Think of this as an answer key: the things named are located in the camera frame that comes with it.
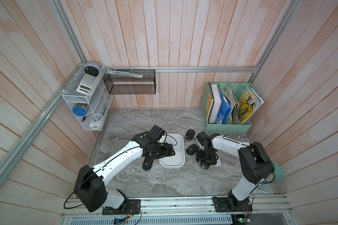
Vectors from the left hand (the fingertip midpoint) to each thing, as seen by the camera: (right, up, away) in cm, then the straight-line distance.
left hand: (169, 156), depth 76 cm
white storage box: (+6, -7, +15) cm, 17 cm away
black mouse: (-13, -7, +10) cm, 18 cm away
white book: (+32, +31, +14) cm, 46 cm away
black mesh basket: (-35, +48, +31) cm, 67 cm away
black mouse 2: (+16, +10, +25) cm, 31 cm away
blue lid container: (-50, +25, 0) cm, 56 cm away
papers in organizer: (+46, +28, +18) cm, 57 cm away
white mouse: (+32, -7, +11) cm, 34 cm away
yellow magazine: (+58, +33, +21) cm, 70 cm away
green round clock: (+59, -10, -2) cm, 60 cm away
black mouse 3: (+16, +1, +16) cm, 23 cm away
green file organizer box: (+39, +15, +25) cm, 49 cm away
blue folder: (+39, +27, +17) cm, 50 cm away
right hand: (+22, -7, +15) cm, 28 cm away
